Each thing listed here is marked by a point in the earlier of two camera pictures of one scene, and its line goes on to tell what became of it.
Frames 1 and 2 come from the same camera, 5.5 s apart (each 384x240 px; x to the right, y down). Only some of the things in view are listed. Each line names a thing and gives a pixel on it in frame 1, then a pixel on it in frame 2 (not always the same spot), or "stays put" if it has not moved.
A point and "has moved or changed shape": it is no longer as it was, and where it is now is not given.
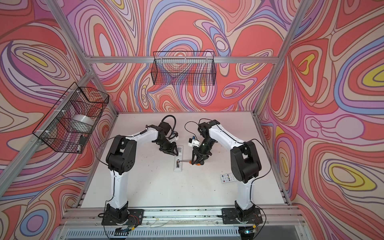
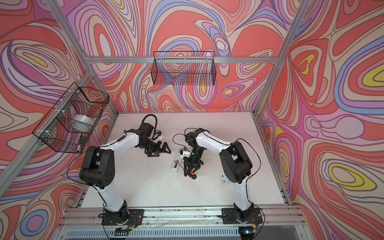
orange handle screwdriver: (190, 162) has moved or changed shape
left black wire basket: (70, 125) stays put
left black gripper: (171, 151) to (158, 150)
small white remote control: (228, 177) stays put
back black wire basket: (184, 68) stays put
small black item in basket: (82, 140) stays put
